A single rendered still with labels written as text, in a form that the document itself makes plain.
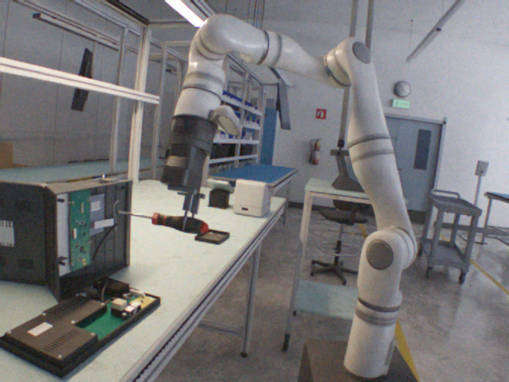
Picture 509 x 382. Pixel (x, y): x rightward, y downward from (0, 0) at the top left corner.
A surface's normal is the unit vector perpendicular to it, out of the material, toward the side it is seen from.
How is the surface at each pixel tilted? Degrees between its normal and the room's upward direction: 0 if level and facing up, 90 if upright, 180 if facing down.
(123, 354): 0
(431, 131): 90
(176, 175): 72
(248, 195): 90
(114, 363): 0
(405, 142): 90
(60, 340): 0
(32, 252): 90
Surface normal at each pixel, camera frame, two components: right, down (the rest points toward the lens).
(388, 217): -0.63, 0.35
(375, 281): -0.73, 0.08
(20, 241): 0.11, 0.16
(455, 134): -0.22, 0.12
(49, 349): 0.11, -0.98
